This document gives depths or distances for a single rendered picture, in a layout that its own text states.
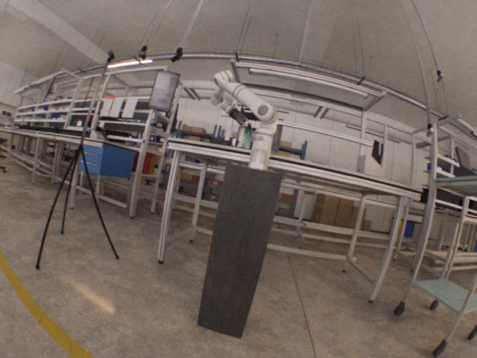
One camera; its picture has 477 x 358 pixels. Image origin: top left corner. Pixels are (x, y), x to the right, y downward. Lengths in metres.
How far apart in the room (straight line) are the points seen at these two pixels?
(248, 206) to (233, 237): 0.15
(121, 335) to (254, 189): 0.91
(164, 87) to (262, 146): 1.87
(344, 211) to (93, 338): 4.86
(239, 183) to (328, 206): 4.08
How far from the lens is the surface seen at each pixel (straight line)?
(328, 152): 5.92
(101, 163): 2.32
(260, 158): 0.89
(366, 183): 1.45
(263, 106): 0.95
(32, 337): 1.08
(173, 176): 1.51
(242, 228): 0.83
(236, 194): 0.82
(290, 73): 2.04
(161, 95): 2.54
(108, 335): 1.05
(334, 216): 4.89
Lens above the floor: 0.79
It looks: 1 degrees up
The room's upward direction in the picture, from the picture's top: 11 degrees clockwise
